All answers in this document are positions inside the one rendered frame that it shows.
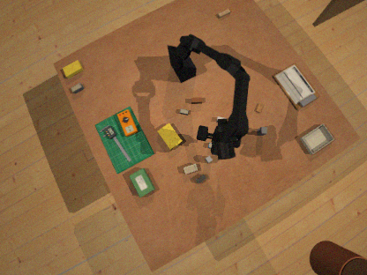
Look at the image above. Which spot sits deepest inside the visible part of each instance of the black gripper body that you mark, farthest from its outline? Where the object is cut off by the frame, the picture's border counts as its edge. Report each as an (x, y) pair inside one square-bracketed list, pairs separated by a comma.
[(202, 135)]

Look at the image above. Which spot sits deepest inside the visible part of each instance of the orange rectangular block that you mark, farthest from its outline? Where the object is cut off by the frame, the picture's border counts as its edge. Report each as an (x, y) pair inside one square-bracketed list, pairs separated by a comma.
[(127, 123)]

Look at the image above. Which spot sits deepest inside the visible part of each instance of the grey digital caliper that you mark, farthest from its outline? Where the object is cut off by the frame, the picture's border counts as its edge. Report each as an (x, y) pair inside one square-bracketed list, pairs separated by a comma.
[(111, 133)]

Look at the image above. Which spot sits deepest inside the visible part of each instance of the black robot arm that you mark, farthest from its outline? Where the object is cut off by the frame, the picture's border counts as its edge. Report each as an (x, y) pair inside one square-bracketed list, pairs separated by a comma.
[(237, 124)]

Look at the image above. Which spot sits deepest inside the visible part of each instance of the green cutting mat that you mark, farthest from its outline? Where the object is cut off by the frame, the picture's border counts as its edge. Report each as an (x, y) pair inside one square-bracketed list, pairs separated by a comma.
[(136, 145)]

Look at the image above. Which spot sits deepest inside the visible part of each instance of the yellow rectangular block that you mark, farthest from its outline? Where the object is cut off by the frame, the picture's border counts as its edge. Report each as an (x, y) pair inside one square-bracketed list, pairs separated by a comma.
[(72, 69), (169, 136)]

